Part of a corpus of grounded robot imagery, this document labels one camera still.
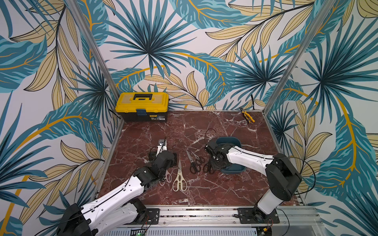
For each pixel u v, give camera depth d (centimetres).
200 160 93
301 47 83
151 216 74
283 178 45
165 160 58
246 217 73
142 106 101
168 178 86
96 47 82
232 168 79
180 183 84
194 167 90
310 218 77
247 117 116
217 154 63
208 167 90
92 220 40
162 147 68
